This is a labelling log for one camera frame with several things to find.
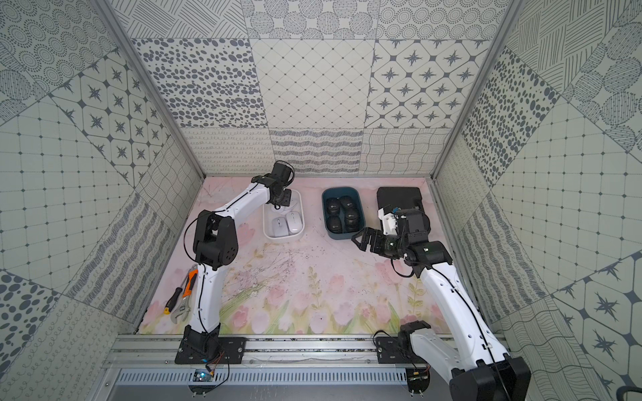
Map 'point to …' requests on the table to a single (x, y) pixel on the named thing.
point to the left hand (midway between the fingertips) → (289, 198)
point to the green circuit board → (201, 375)
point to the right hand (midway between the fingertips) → (364, 244)
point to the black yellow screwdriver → (171, 302)
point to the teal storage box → (343, 212)
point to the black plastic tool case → (402, 197)
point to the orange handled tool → (191, 281)
